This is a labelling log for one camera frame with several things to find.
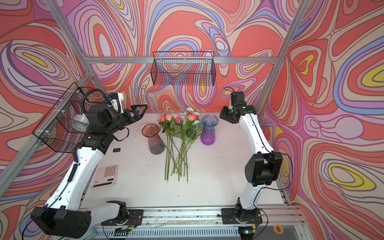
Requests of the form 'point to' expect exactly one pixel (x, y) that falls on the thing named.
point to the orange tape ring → (281, 228)
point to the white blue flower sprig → (195, 122)
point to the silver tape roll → (80, 120)
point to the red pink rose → (187, 127)
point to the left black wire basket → (65, 125)
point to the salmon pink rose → (167, 123)
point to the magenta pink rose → (180, 132)
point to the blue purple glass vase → (207, 135)
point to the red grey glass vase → (155, 143)
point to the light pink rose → (176, 152)
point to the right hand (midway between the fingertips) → (223, 118)
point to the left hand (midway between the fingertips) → (144, 107)
